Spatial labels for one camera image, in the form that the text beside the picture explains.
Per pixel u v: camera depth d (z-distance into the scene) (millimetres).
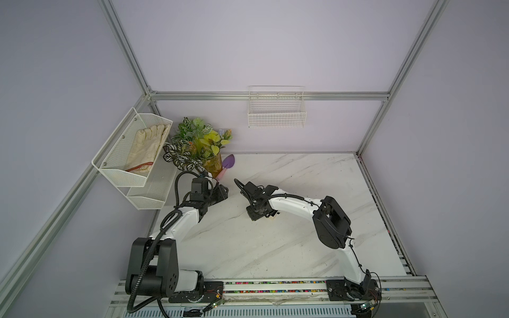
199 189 684
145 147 776
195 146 980
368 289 642
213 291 733
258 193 729
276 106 954
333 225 528
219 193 795
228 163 1154
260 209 675
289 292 748
